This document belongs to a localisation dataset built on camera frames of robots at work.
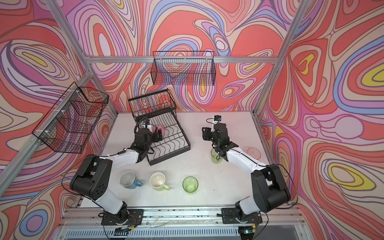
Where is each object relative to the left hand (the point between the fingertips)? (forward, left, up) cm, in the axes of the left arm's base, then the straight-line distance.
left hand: (156, 128), depth 93 cm
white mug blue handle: (-29, +13, -10) cm, 34 cm away
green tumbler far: (-18, -36, -4) cm, 41 cm away
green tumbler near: (-31, -22, -13) cm, 40 cm away
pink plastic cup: (-8, -3, +10) cm, 14 cm away
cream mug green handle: (-29, -3, -12) cm, 32 cm away
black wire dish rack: (+32, +6, -11) cm, 34 cm away
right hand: (-4, -31, +3) cm, 32 cm away
